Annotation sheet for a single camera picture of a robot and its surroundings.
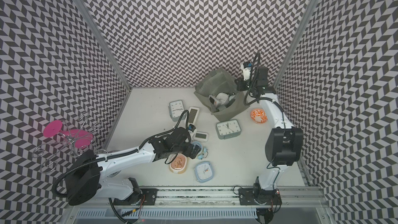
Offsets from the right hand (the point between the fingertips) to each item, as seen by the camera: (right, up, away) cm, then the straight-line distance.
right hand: (236, 82), depth 86 cm
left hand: (-24, -35, -4) cm, 43 cm away
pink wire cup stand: (-81, -28, -17) cm, 88 cm away
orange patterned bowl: (+17, -20, +13) cm, 29 cm away
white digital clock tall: (-26, -18, +13) cm, 34 cm away
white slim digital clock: (-13, -11, +13) cm, 21 cm away
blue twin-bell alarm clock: (-19, -38, -4) cm, 43 cm away
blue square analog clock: (-18, -47, -8) cm, 51 cm away
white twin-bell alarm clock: (-6, -9, +18) cm, 20 cm away
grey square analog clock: (-38, -15, +17) cm, 44 cm away
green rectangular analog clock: (-4, -28, +8) cm, 29 cm away
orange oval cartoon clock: (-32, -44, -5) cm, 55 cm away
